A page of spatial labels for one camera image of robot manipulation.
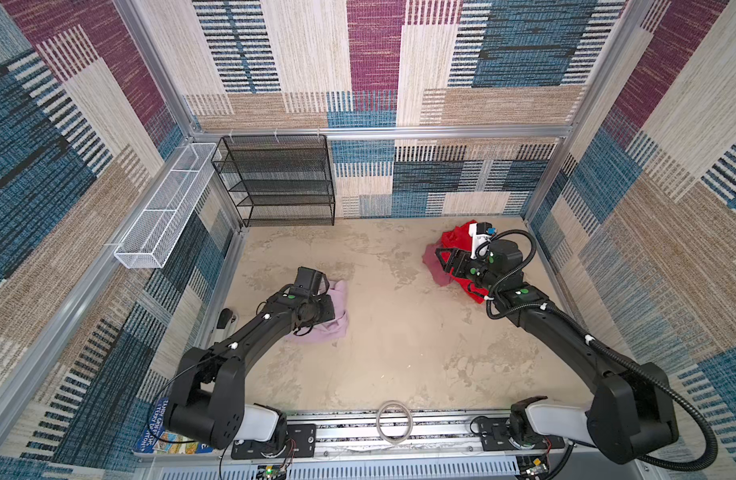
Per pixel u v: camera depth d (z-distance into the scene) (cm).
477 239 73
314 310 66
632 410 40
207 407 42
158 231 73
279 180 111
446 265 74
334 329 89
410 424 76
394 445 73
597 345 46
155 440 71
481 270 70
